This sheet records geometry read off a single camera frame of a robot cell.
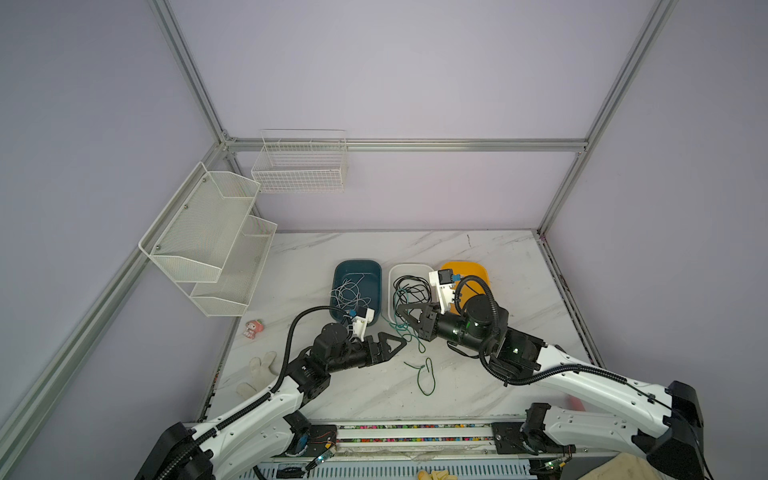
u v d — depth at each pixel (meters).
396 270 1.02
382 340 0.68
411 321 0.62
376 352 0.67
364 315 0.73
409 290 1.01
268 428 0.59
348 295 1.00
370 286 1.02
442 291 0.60
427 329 0.57
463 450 0.73
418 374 0.84
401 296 1.00
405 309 0.64
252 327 0.91
